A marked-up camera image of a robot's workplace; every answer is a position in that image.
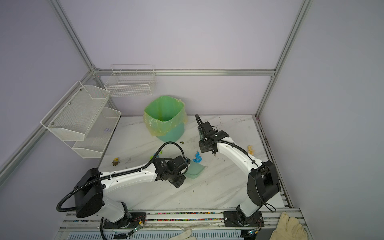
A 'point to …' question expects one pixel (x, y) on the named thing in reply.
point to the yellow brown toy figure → (115, 162)
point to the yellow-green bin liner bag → (165, 114)
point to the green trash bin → (173, 135)
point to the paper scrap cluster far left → (160, 152)
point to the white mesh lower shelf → (98, 136)
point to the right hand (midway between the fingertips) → (204, 145)
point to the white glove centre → (185, 235)
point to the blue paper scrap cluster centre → (198, 158)
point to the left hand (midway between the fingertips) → (178, 181)
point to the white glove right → (289, 228)
